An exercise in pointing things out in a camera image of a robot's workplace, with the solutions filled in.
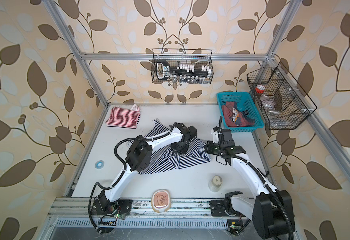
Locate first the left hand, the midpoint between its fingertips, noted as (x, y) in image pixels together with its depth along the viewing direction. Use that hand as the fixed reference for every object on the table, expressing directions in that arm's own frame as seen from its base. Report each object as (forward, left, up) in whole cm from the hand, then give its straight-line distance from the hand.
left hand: (181, 152), depth 93 cm
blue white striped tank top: (-4, +9, -1) cm, 9 cm away
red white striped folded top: (+26, +43, +2) cm, 50 cm away
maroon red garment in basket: (+27, -37, +4) cm, 46 cm away
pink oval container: (-28, +10, +2) cm, 29 cm away
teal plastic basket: (+41, -49, +3) cm, 64 cm away
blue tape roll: (-8, +50, -3) cm, 51 cm away
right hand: (-1, -14, +10) cm, 17 cm away
